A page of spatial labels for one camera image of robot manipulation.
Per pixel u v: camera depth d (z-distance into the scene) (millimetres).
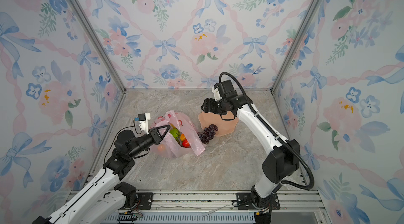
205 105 718
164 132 703
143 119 652
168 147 748
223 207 734
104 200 573
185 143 894
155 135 638
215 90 737
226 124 999
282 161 433
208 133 896
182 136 921
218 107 677
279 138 448
